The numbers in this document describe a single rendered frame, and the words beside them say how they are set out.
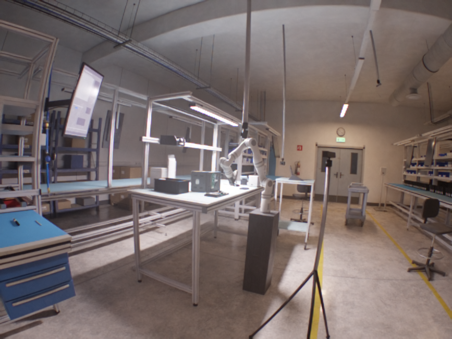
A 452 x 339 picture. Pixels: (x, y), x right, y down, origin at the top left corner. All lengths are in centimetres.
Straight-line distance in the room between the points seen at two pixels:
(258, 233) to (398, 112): 801
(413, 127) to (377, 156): 196
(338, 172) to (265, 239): 676
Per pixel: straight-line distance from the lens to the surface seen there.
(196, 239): 185
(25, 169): 477
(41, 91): 182
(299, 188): 490
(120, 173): 579
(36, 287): 127
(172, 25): 391
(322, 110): 881
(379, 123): 902
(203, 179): 224
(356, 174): 874
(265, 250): 219
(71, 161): 518
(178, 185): 205
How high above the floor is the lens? 133
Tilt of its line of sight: 2 degrees down
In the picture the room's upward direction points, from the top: 3 degrees clockwise
